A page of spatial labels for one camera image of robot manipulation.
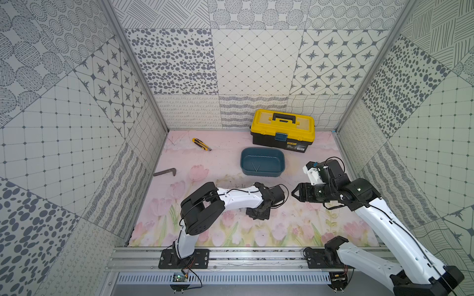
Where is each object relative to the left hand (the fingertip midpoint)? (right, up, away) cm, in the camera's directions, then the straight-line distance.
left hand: (262, 214), depth 85 cm
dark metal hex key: (-49, +19, +16) cm, 55 cm away
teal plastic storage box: (+2, +23, +21) cm, 31 cm away
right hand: (+13, +13, -14) cm, 23 cm away
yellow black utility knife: (-35, +34, +27) cm, 56 cm away
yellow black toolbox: (+13, +41, +15) cm, 46 cm away
